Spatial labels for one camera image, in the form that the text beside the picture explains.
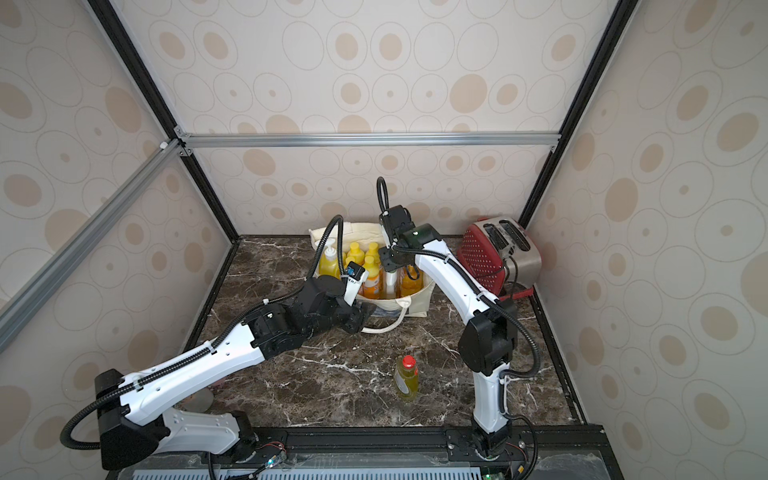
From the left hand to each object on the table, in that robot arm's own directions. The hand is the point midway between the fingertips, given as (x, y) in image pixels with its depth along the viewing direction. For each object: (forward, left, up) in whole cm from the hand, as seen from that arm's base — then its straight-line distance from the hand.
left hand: (375, 302), depth 70 cm
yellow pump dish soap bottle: (+16, +14, -5) cm, 22 cm away
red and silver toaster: (+21, -37, -7) cm, 43 cm away
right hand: (+21, -8, -7) cm, 23 cm away
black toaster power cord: (+19, -40, -13) cm, 46 cm away
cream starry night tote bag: (+2, -8, -3) cm, 9 cm away
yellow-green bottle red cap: (-13, -8, -12) cm, 20 cm away
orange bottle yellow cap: (+21, +2, -5) cm, 21 cm away
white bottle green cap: (+16, -4, -13) cm, 20 cm away
